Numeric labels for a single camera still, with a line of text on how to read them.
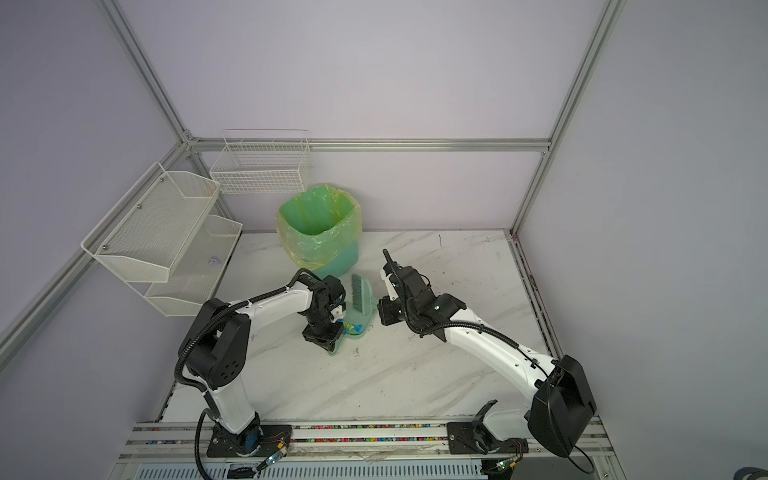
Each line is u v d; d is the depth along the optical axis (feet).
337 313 2.83
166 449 2.41
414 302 1.92
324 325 2.56
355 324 3.03
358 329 3.05
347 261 3.09
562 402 1.31
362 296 2.82
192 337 1.63
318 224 3.55
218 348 1.57
